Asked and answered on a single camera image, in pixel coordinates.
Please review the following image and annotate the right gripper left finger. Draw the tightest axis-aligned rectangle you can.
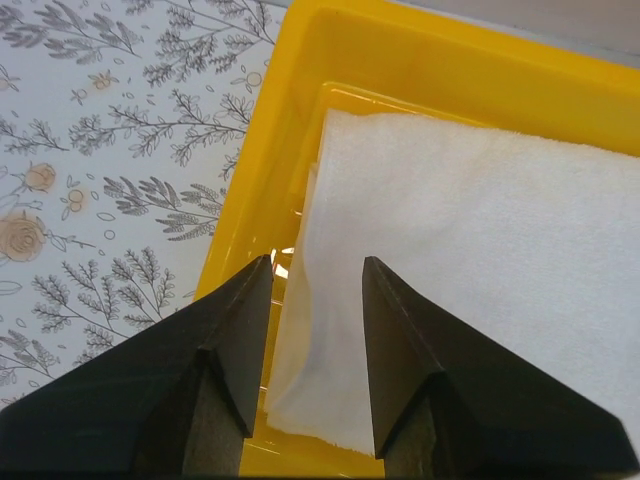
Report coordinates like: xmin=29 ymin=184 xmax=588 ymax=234
xmin=1 ymin=255 xmax=272 ymax=475

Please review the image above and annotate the white towel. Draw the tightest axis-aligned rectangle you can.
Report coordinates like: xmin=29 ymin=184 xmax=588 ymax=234
xmin=265 ymin=111 xmax=639 ymax=455

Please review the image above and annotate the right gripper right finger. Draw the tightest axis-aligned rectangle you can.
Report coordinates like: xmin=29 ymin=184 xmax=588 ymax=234
xmin=362 ymin=256 xmax=639 ymax=475

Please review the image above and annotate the yellow plastic tray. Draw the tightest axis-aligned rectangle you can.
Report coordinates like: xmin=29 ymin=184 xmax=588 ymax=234
xmin=198 ymin=1 xmax=639 ymax=479

